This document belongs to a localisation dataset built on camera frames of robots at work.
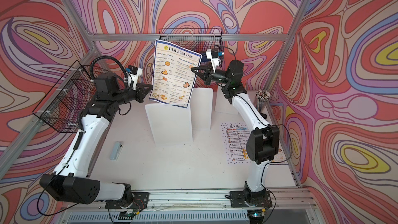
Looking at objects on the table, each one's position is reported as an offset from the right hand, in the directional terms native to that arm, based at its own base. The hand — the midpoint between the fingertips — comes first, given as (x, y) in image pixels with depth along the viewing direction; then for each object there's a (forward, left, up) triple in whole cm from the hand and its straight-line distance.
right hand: (191, 73), depth 69 cm
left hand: (-4, +18, -4) cm, 19 cm away
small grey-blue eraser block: (-19, +45, -38) cm, 62 cm away
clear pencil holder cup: (+7, -42, -25) cm, 49 cm away
